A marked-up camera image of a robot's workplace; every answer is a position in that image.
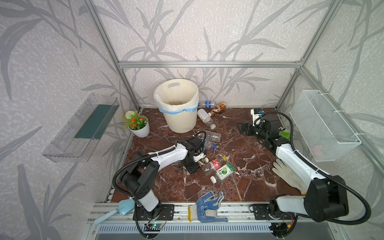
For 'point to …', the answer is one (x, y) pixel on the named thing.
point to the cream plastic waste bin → (183, 122)
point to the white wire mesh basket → (325, 133)
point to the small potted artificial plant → (138, 125)
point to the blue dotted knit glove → (205, 211)
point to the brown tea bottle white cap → (204, 161)
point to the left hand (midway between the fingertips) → (193, 163)
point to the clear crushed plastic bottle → (214, 137)
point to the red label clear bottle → (210, 168)
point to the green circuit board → (149, 227)
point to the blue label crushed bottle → (214, 146)
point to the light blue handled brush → (124, 206)
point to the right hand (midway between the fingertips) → (243, 119)
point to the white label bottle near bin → (206, 118)
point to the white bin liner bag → (173, 96)
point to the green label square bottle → (223, 172)
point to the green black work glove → (285, 133)
